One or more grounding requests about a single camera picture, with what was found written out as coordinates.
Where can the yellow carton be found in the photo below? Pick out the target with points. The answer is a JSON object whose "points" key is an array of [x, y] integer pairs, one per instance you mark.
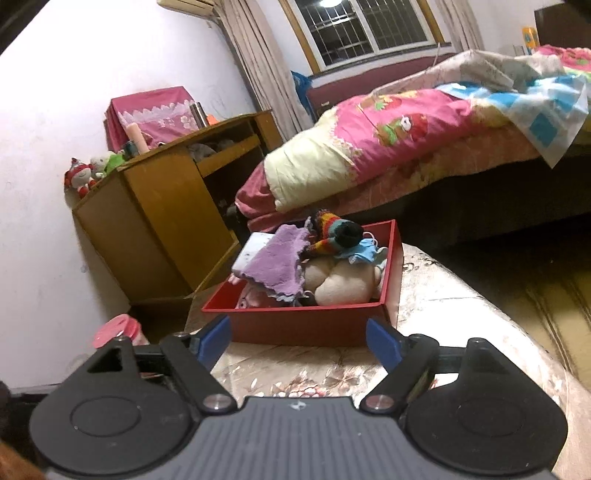
{"points": [[531, 39]]}

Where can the steel thermos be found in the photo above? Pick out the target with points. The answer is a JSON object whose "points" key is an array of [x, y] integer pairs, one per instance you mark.
{"points": [[198, 115]]}

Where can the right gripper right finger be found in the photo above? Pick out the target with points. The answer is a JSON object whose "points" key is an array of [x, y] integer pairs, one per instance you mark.
{"points": [[409, 362]]}

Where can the red lidded cup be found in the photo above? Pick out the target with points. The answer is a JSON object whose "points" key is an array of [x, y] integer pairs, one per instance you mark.
{"points": [[122, 325]]}

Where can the striped knit sock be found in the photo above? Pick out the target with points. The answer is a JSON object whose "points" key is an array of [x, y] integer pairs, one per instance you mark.
{"points": [[331, 234]]}

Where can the purple cloth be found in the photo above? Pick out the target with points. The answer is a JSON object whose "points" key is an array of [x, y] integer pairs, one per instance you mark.
{"points": [[276, 268]]}

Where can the floral pink quilt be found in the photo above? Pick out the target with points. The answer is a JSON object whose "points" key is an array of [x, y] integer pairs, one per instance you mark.
{"points": [[471, 113]]}

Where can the red cardboard box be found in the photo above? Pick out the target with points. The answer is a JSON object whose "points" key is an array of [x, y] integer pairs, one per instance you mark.
{"points": [[316, 326]]}

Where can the pink pig plush toy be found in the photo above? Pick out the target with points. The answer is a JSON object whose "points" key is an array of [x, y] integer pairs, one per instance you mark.
{"points": [[255, 296]]}

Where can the red santa plush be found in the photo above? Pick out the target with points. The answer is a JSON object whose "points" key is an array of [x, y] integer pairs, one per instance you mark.
{"points": [[79, 178]]}

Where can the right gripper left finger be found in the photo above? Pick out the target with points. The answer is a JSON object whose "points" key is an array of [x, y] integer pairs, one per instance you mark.
{"points": [[192, 356]]}

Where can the beige plush toy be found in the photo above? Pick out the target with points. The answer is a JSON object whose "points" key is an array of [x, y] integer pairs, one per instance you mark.
{"points": [[332, 282]]}

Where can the wooden cabinet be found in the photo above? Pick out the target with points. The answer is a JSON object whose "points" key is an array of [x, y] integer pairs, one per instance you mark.
{"points": [[158, 222]]}

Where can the pink candle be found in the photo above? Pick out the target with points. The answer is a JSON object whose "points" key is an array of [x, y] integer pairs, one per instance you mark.
{"points": [[135, 135]]}

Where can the white kitty plush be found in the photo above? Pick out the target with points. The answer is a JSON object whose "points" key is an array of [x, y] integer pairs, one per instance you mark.
{"points": [[98, 165]]}

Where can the window with bars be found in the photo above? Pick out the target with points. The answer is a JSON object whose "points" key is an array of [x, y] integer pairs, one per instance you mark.
{"points": [[340, 34]]}

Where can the beige curtain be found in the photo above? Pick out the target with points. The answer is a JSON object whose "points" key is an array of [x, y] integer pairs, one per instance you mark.
{"points": [[269, 77]]}

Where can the pink covered box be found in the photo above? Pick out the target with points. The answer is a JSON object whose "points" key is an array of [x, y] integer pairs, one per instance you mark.
{"points": [[162, 115]]}

